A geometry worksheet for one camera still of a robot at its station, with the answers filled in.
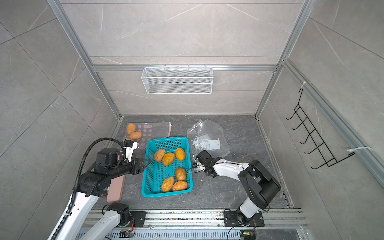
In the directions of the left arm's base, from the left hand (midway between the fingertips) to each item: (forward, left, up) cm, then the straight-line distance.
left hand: (148, 158), depth 70 cm
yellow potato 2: (+11, -14, -17) cm, 25 cm away
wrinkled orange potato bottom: (-8, -14, -16) cm, 23 cm away
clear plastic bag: (+26, -32, -19) cm, 45 cm away
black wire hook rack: (-6, -79, +8) cm, 79 cm away
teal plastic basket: (+5, -5, -21) cm, 23 cm away
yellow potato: (+9, -6, -18) cm, 21 cm away
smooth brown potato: (-1, -14, -18) cm, 23 cm away
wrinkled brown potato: (+35, +23, -18) cm, 45 cm away
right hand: (+7, -36, -22) cm, 43 cm away
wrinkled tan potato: (+12, 0, -18) cm, 22 cm away
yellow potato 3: (-7, -7, -17) cm, 20 cm away
